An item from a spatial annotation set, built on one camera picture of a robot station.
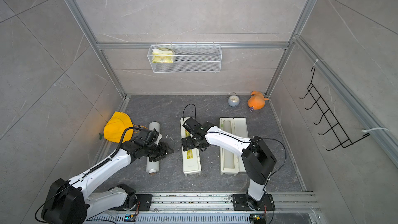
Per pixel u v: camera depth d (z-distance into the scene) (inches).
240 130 35.4
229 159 31.7
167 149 29.6
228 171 30.2
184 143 30.0
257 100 42.0
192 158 31.4
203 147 29.8
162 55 34.4
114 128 39.7
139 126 39.7
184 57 39.3
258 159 17.8
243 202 28.8
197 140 23.9
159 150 28.6
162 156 28.5
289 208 28.7
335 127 24.7
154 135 27.4
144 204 28.9
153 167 31.4
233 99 44.5
